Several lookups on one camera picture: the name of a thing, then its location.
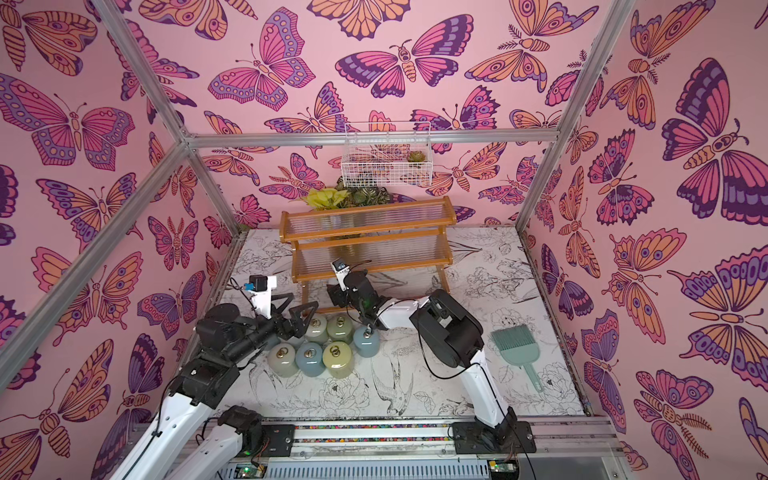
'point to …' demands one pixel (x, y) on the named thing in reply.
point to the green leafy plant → (344, 197)
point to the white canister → (282, 360)
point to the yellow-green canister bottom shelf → (338, 357)
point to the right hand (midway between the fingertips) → (341, 275)
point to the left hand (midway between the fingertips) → (306, 298)
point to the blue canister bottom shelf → (367, 341)
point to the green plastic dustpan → (518, 348)
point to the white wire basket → (387, 155)
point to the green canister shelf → (339, 328)
